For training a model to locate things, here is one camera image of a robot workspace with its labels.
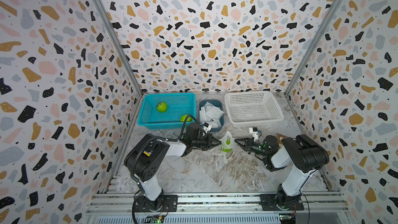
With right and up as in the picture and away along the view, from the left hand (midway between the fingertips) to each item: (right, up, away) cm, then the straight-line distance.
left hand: (223, 143), depth 84 cm
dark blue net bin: (-1, +22, +25) cm, 33 cm away
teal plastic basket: (-30, +22, +30) cm, 48 cm away
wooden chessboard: (+36, +1, +11) cm, 37 cm away
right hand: (+8, 0, +2) cm, 8 cm away
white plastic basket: (+24, +18, +29) cm, 42 cm away
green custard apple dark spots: (-40, +20, +22) cm, 50 cm away
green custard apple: (+3, -3, +1) cm, 4 cm away
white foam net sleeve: (+2, +4, -2) cm, 5 cm away
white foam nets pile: (-6, +15, +19) cm, 25 cm away
